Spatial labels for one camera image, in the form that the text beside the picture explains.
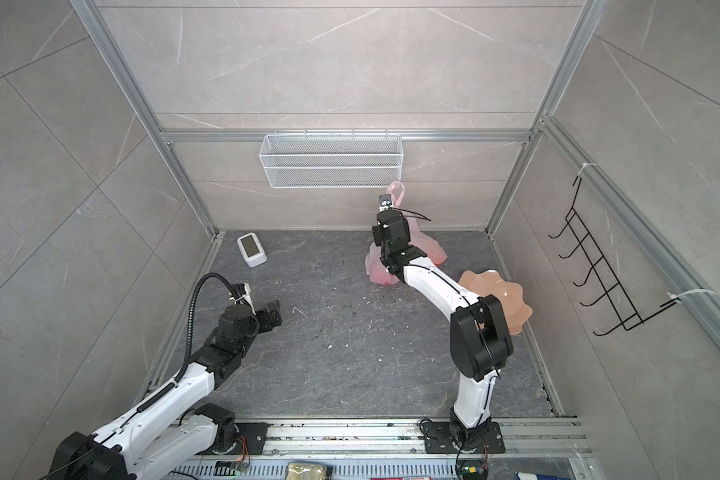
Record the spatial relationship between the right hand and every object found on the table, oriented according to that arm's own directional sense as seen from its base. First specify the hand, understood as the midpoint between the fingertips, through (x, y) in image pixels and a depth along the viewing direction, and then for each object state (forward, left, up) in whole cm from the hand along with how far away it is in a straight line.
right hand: (389, 216), depth 89 cm
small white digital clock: (+6, +50, -20) cm, 54 cm away
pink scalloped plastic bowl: (-7, -37, -26) cm, 46 cm away
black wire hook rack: (-38, -45, +7) cm, 60 cm away
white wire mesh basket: (+24, +18, +5) cm, 31 cm away
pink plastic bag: (-4, +4, -22) cm, 22 cm away
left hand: (-21, +37, -11) cm, 44 cm away
